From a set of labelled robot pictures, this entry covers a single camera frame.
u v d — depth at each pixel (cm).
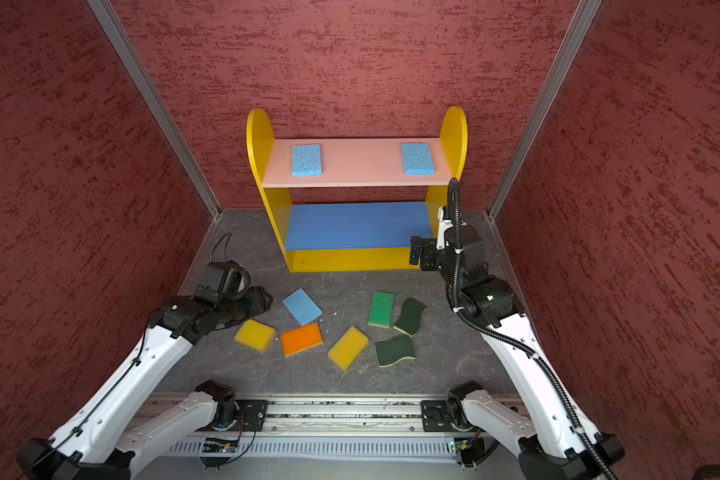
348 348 85
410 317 91
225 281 57
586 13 71
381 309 92
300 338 86
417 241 61
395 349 85
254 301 67
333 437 74
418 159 76
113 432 41
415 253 62
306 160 76
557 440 37
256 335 84
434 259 60
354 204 121
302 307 93
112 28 73
